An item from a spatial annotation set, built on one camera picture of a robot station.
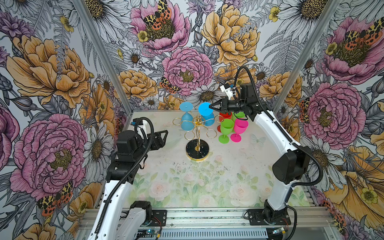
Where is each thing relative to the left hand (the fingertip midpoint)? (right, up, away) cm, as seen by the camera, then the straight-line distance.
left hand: (162, 137), depth 71 cm
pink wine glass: (+42, +5, +21) cm, 48 cm away
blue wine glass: (+10, +7, +21) cm, 24 cm away
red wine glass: (+32, +11, +23) cm, 41 cm away
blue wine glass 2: (+21, +12, +4) cm, 24 cm away
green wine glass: (+35, +5, +23) cm, 42 cm away
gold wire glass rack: (+17, -10, +26) cm, 33 cm away
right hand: (+23, +13, +4) cm, 27 cm away
